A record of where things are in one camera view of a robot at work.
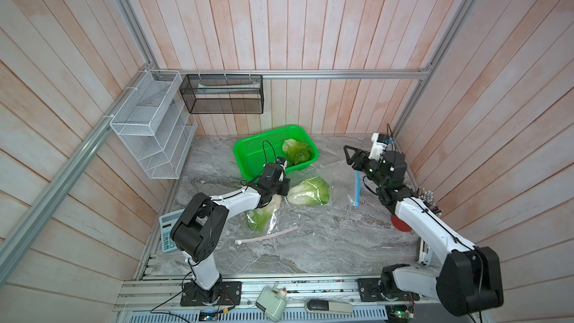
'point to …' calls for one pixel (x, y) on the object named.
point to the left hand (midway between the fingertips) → (285, 183)
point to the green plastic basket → (252, 155)
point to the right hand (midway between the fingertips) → (349, 147)
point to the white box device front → (273, 302)
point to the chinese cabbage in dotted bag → (258, 217)
